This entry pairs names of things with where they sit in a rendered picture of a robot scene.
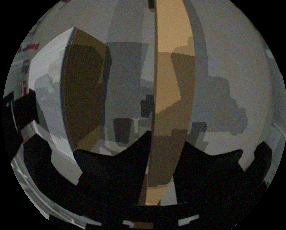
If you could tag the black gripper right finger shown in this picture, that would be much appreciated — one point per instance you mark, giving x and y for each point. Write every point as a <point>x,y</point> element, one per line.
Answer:
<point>194,166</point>

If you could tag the long wooden bed rail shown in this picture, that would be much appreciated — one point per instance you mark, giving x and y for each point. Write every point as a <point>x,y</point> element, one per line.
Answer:
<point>173,91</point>

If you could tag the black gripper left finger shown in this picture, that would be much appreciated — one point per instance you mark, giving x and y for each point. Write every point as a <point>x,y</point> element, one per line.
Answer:
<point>128,166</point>

